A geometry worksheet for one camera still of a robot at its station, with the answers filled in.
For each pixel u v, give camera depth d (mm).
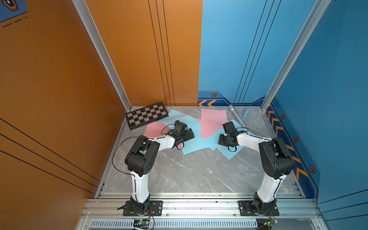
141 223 718
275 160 497
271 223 694
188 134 899
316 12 712
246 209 725
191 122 1100
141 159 519
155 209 738
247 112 1091
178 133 784
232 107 1162
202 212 753
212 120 1195
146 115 1111
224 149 911
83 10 703
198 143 940
